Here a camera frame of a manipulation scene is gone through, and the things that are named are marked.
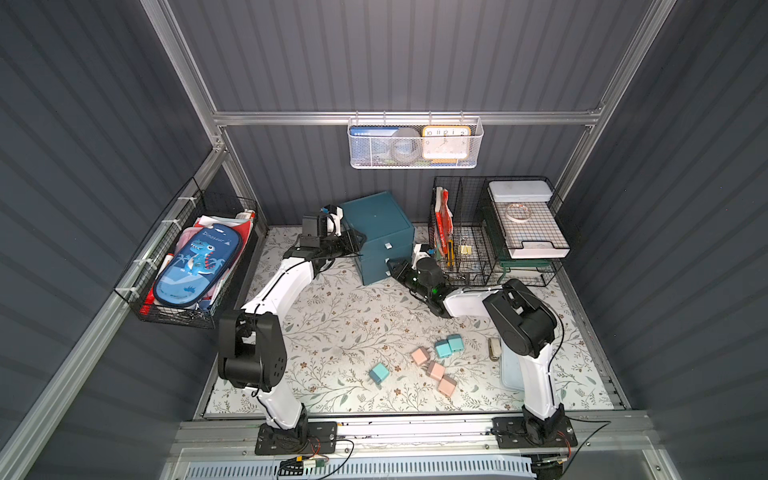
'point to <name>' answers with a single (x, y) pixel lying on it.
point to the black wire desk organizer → (484, 230)
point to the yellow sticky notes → (465, 249)
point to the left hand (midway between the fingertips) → (365, 239)
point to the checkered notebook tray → (531, 229)
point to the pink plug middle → (437, 371)
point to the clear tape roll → (518, 212)
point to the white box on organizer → (520, 191)
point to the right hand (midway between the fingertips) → (394, 260)
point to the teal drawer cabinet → (389, 234)
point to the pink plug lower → (447, 385)
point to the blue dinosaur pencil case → (196, 265)
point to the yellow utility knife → (450, 252)
